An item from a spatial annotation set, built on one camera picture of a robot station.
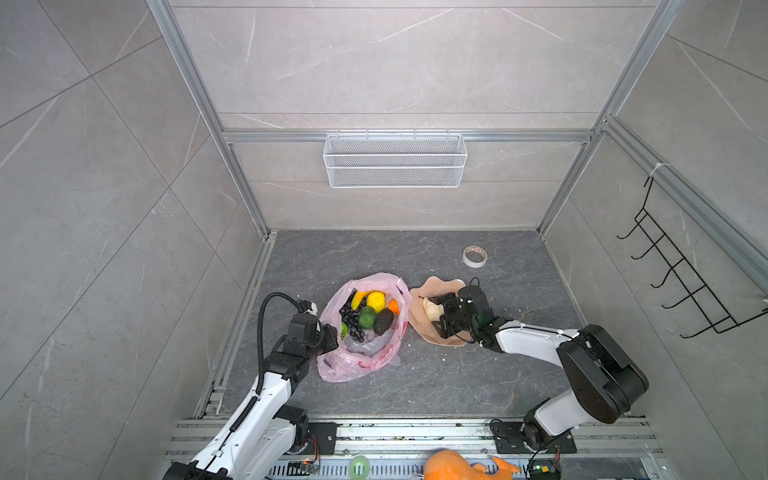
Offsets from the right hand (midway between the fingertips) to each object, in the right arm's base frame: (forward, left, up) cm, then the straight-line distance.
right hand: (426, 304), depth 90 cm
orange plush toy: (-40, -2, 0) cm, 40 cm away
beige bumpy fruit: (-1, -2, -2) cm, 3 cm away
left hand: (-7, +28, +1) cm, 29 cm away
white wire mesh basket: (+44, +8, +22) cm, 50 cm away
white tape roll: (+22, -21, -8) cm, 31 cm away
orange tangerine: (+1, +10, -3) cm, 11 cm away
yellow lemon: (+3, +15, -2) cm, 16 cm away
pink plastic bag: (-15, +22, -1) cm, 27 cm away
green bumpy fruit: (-3, +18, -3) cm, 19 cm away
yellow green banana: (+2, +21, +1) cm, 21 cm away
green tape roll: (-40, +19, -8) cm, 45 cm away
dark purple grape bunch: (-1, +24, -5) cm, 24 cm away
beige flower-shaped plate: (-1, +2, -6) cm, 6 cm away
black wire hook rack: (-17, -56, +24) cm, 63 cm away
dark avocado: (-4, +13, -3) cm, 14 cm away
